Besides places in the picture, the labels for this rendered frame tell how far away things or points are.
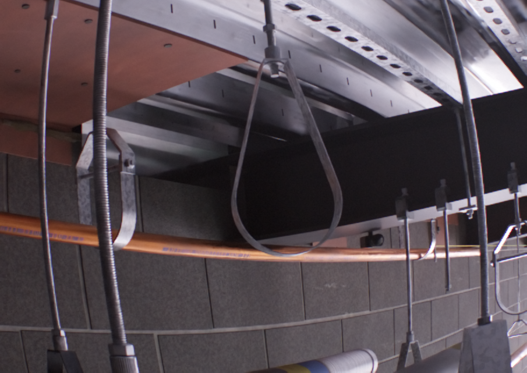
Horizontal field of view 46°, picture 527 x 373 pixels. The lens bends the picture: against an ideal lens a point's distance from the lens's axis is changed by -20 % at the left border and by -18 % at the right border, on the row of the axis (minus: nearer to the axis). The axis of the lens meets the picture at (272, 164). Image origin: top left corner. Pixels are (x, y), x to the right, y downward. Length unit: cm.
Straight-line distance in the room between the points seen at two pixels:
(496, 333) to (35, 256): 91
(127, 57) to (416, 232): 190
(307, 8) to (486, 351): 52
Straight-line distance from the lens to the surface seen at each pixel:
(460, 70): 65
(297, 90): 80
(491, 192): 142
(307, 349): 198
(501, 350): 59
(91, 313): 136
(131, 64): 108
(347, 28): 98
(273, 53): 81
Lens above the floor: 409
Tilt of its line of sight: 12 degrees up
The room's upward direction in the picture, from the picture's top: 5 degrees counter-clockwise
